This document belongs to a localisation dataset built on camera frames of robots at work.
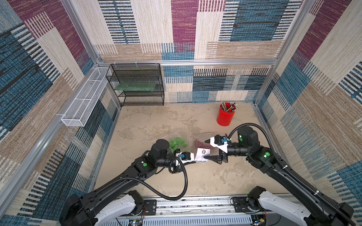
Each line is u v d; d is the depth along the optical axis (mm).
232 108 962
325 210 392
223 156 577
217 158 581
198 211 729
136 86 991
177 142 939
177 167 602
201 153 659
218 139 534
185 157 552
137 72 1019
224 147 563
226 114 992
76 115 912
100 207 421
